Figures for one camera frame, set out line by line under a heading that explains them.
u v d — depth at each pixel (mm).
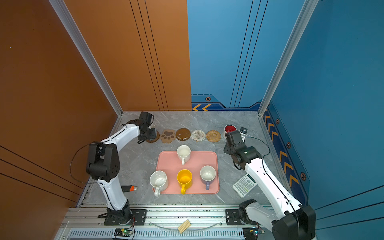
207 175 863
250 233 704
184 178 848
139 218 735
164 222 726
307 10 706
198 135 1052
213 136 1054
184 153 920
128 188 820
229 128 994
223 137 1040
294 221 370
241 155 532
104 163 512
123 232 709
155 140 1021
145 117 776
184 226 705
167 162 971
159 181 833
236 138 582
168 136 1054
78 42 807
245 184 827
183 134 1058
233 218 725
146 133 778
